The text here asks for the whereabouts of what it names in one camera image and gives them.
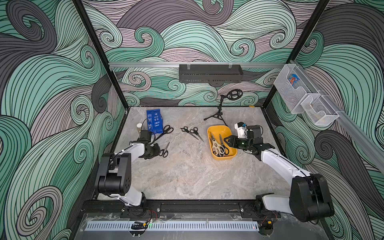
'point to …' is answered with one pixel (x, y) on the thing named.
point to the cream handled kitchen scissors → (217, 149)
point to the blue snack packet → (155, 121)
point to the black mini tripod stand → (233, 95)
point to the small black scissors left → (185, 129)
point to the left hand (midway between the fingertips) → (158, 150)
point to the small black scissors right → (195, 131)
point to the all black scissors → (223, 149)
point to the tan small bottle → (139, 126)
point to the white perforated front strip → (129, 225)
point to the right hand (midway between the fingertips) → (228, 139)
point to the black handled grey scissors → (165, 152)
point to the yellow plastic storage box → (225, 131)
